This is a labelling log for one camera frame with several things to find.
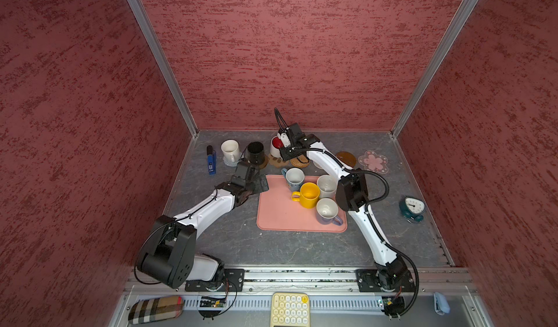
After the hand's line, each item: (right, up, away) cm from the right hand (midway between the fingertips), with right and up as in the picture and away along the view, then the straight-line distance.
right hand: (283, 155), depth 103 cm
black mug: (-13, +1, -3) cm, 14 cm away
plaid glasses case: (-40, -47, -36) cm, 72 cm away
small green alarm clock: (+54, -22, -15) cm, 60 cm away
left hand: (-11, -13, -12) cm, 21 cm away
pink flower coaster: (+47, -4, +7) cm, 48 cm away
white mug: (-26, +3, +1) cm, 26 cm away
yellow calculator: (+3, -49, -35) cm, 60 cm away
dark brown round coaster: (-9, -4, +5) cm, 11 cm away
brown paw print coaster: (-3, -3, +4) cm, 6 cm away
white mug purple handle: (+19, -23, -13) cm, 32 cm away
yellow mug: (+11, -18, -8) cm, 23 cm away
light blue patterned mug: (+5, -10, -5) cm, 12 cm away
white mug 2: (+18, -12, -15) cm, 27 cm away
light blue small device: (+51, -47, -35) cm, 78 cm away
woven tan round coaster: (+8, -2, -12) cm, 15 cm away
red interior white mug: (-4, +5, -2) cm, 7 cm away
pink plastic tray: (-2, -24, -12) cm, 27 cm away
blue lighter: (-36, -2, +3) cm, 36 cm away
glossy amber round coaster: (+34, -1, +7) cm, 34 cm away
